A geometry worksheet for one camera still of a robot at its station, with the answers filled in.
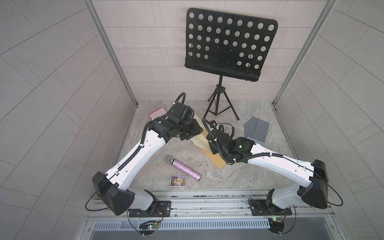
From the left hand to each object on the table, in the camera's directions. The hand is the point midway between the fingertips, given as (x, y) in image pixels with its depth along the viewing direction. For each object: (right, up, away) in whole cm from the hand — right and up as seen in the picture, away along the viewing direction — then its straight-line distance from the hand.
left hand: (204, 129), depth 71 cm
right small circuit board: (+34, -44, -2) cm, 56 cm away
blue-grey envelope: (+36, -10, +23) cm, 44 cm away
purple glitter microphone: (-11, -22, +10) cm, 27 cm away
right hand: (+4, -6, +6) cm, 9 cm away
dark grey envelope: (+37, -2, +31) cm, 48 cm away
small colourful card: (-14, -28, +8) cm, 32 cm away
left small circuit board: (-25, -42, -5) cm, 49 cm away
